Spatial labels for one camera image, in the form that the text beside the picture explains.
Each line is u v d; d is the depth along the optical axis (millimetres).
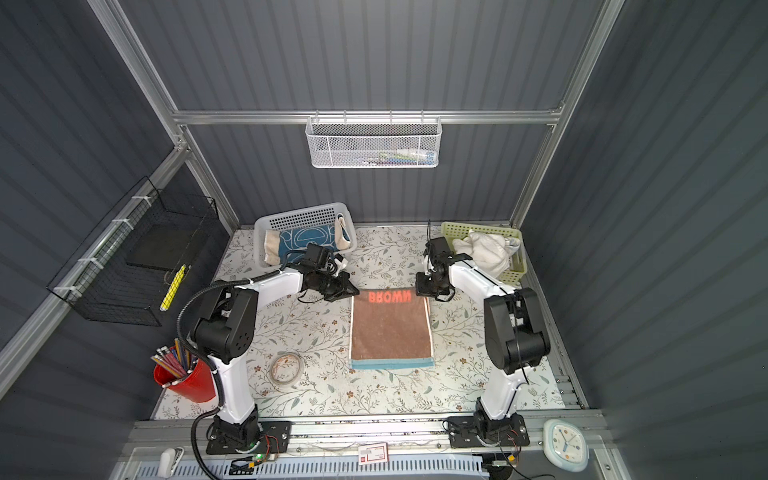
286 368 850
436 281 716
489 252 984
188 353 738
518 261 1025
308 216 1149
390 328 923
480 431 664
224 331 523
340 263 931
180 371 747
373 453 708
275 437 723
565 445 704
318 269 832
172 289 692
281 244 1084
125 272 709
